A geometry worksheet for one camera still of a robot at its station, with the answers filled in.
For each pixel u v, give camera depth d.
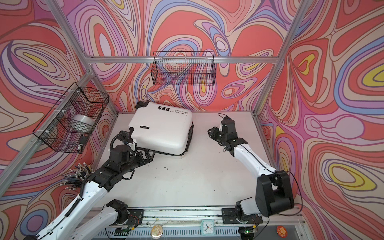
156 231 0.69
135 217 0.73
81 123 0.70
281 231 0.69
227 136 0.65
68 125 0.74
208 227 0.69
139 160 0.67
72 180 0.73
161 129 0.84
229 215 0.73
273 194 0.42
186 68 0.96
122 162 0.57
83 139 0.75
